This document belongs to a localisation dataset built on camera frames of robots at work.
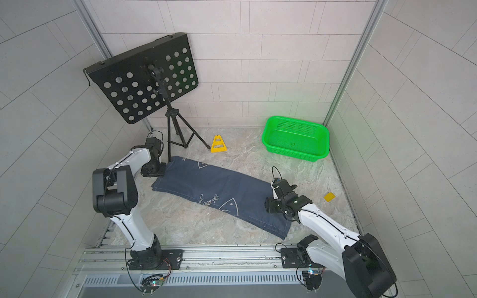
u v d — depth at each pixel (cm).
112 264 71
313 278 68
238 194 87
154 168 79
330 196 88
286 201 63
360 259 39
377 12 72
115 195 49
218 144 109
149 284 65
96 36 77
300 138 112
